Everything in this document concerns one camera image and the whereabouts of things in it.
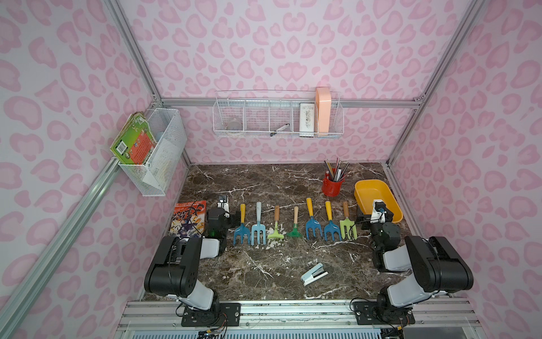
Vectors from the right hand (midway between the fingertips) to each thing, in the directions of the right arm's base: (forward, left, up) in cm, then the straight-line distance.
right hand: (370, 204), depth 89 cm
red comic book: (-4, +79, -8) cm, 80 cm away
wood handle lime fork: (-3, +7, -11) cm, 14 cm away
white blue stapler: (-26, +25, -9) cm, 37 cm away
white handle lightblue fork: (-6, +48, -11) cm, 49 cm away
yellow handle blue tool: (-5, +15, -12) cm, 20 cm away
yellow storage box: (+15, -5, -12) cm, 20 cm away
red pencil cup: (+13, +14, -6) cm, 19 cm away
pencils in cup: (+18, +10, -2) cm, 21 cm away
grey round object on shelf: (+31, +59, +18) cm, 69 cm away
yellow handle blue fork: (-4, +23, -11) cm, 26 cm away
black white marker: (+23, +40, +19) cm, 50 cm away
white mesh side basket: (+21, +86, +20) cm, 91 cm away
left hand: (+1, +62, -3) cm, 62 cm away
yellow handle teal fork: (-7, +55, -11) cm, 56 cm away
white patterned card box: (+29, +26, +22) cm, 45 cm away
